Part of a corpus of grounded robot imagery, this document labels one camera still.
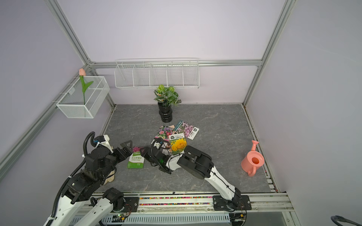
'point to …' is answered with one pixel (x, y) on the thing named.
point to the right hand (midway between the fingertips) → (138, 151)
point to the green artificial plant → (167, 96)
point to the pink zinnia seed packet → (165, 132)
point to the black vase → (165, 112)
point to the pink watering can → (252, 160)
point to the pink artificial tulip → (85, 87)
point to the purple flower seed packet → (189, 131)
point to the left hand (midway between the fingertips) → (127, 146)
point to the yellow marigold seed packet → (178, 143)
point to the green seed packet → (135, 160)
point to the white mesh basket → (82, 96)
